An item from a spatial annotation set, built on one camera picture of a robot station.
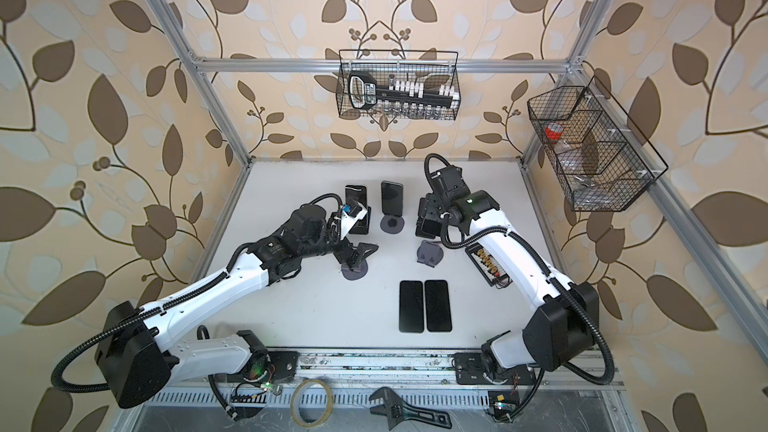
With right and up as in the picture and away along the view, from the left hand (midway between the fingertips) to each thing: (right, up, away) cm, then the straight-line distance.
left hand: (369, 232), depth 75 cm
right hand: (+19, +5, +6) cm, 20 cm away
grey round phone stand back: (+5, -1, +26) cm, 27 cm away
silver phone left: (-7, +10, +26) cm, 29 cm away
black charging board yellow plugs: (+36, -13, +16) cm, 41 cm away
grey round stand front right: (+17, -9, +15) cm, 24 cm away
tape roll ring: (-16, -38, -9) cm, 42 cm away
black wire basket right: (+63, +20, +6) cm, 66 cm away
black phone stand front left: (-5, -14, +13) cm, 20 cm away
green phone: (+6, +8, +36) cm, 37 cm away
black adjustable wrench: (+7, -40, -7) cm, 42 cm away
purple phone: (+18, -2, +29) cm, 34 cm away
